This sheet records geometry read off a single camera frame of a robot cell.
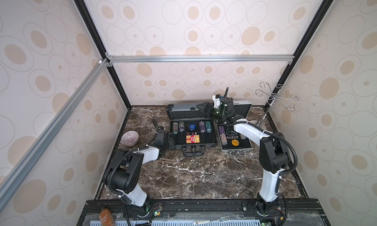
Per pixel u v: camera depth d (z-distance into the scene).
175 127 1.02
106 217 0.68
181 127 1.03
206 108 0.80
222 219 0.70
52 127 0.55
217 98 0.83
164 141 0.75
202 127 1.03
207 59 0.94
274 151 0.51
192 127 1.05
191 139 0.97
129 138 0.98
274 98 1.25
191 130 1.03
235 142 0.97
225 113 0.72
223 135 0.98
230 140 0.98
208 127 1.03
